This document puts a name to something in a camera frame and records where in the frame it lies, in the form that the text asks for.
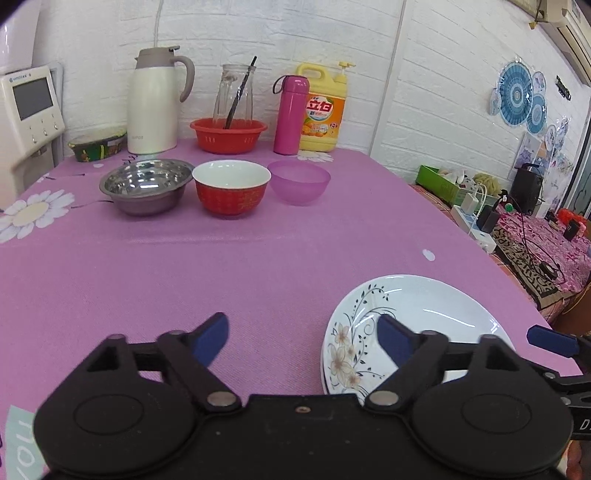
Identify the dark stirring stick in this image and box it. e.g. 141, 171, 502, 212
224, 55, 257, 129

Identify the black speaker device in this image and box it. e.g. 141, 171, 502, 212
509, 163, 543, 216

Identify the white countertop appliance with screen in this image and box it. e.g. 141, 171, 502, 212
0, 66, 65, 209

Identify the yellow dish soap bottle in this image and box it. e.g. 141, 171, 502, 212
295, 61, 355, 153

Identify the stainless steel bowl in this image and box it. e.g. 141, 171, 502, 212
99, 159, 193, 217

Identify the pink floral tablecloth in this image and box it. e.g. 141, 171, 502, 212
1, 150, 578, 479

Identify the red plastic colander basket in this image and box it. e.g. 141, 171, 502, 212
189, 118, 267, 155

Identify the green storage box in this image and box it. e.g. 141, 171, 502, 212
416, 165, 466, 206

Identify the red and white bowl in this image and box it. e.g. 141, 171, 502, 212
192, 159, 271, 217

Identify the white power strip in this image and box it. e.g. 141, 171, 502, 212
451, 205, 497, 254

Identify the purple plastic bowl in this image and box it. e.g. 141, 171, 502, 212
269, 160, 332, 205

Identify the blue round wall decoration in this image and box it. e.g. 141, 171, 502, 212
488, 59, 547, 135

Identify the white air conditioner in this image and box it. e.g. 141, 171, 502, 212
540, 0, 591, 86

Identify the clear glass pitcher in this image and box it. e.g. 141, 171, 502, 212
212, 63, 256, 129

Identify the green patterned round tin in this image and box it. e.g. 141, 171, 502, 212
68, 127, 126, 163

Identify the cream thermos jug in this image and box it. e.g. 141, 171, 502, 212
126, 46, 195, 155

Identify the pink thermos bottle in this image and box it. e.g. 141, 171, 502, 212
273, 75, 310, 156

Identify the white floral plate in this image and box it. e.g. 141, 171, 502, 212
321, 275, 512, 401

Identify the black power adapter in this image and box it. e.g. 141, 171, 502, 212
476, 205, 500, 234

